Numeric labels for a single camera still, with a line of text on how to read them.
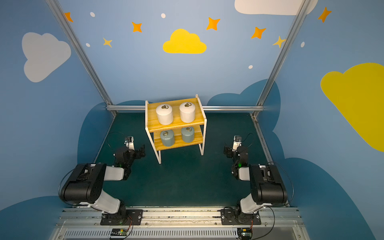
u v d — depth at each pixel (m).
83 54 0.86
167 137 0.78
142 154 0.88
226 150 0.87
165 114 0.66
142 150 0.88
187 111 0.67
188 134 0.81
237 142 0.82
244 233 0.73
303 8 0.69
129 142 0.81
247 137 0.78
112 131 1.10
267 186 0.46
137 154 0.86
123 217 0.68
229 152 0.86
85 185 0.45
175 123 0.72
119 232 0.72
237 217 0.68
